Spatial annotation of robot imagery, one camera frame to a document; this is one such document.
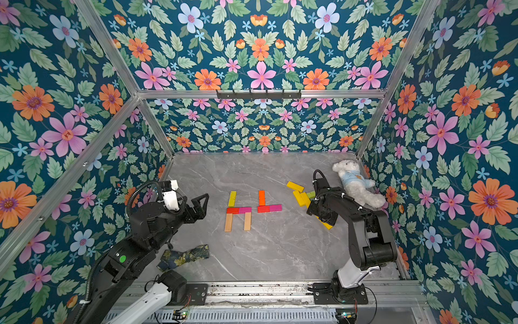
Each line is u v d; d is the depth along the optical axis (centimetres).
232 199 99
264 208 97
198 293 74
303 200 99
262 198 101
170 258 77
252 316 70
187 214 57
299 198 100
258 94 92
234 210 95
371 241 46
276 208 96
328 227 89
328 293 73
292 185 104
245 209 96
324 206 73
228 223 91
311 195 101
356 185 95
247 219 93
